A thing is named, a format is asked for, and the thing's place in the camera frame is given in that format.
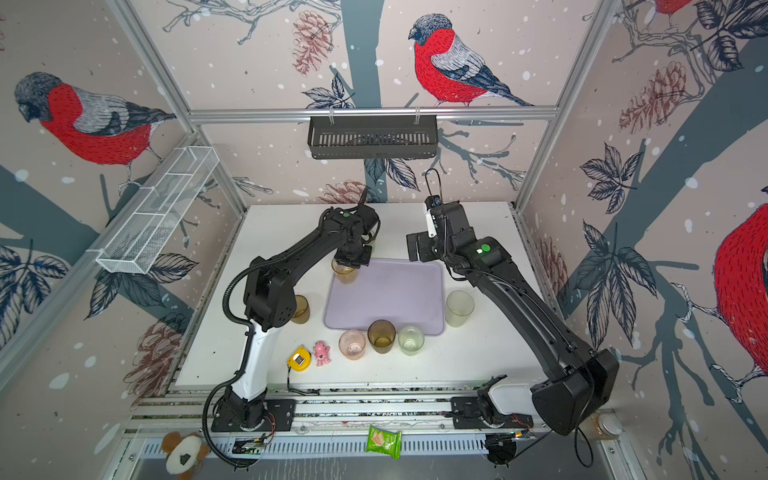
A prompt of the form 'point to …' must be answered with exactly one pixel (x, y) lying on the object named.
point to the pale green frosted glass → (459, 306)
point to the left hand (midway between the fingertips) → (360, 265)
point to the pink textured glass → (352, 344)
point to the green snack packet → (384, 442)
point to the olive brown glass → (381, 335)
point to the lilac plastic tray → (403, 291)
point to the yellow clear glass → (346, 274)
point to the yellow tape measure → (299, 359)
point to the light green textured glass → (411, 339)
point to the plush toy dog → (186, 453)
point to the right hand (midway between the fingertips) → (421, 240)
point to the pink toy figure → (321, 353)
